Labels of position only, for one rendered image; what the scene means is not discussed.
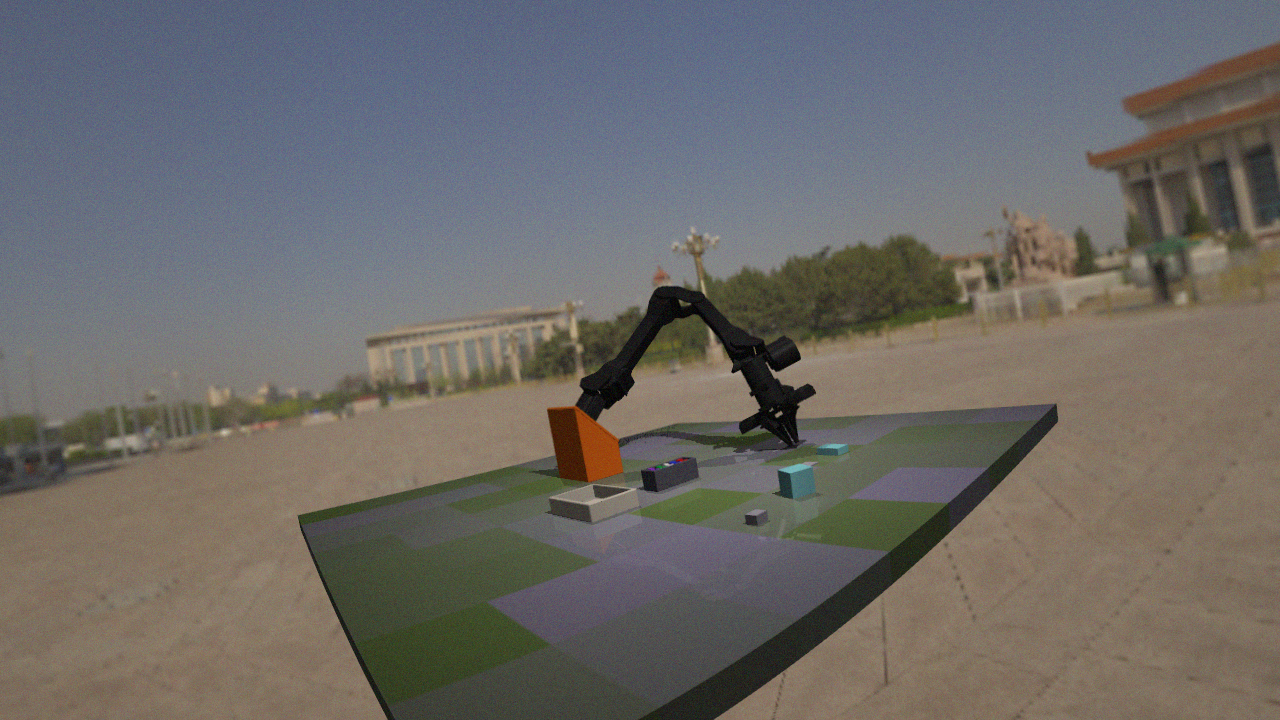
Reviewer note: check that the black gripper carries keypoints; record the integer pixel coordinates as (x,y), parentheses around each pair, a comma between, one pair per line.
(768,395)

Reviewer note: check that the teal cube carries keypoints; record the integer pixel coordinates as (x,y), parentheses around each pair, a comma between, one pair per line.
(796,481)

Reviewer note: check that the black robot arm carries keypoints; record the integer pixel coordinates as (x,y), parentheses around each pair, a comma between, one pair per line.
(614,380)

